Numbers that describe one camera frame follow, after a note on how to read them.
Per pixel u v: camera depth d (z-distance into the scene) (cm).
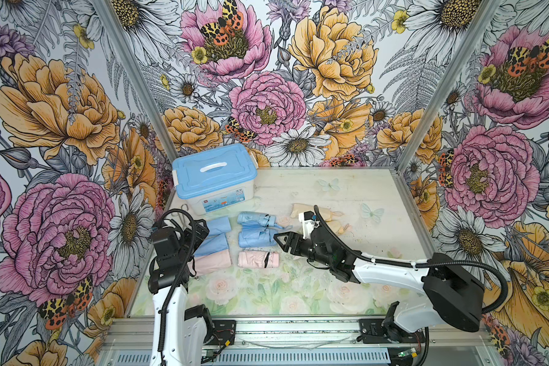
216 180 95
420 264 47
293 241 71
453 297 43
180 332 45
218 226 97
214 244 93
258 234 92
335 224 98
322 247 62
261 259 87
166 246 57
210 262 89
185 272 56
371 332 74
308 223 74
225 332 74
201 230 71
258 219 98
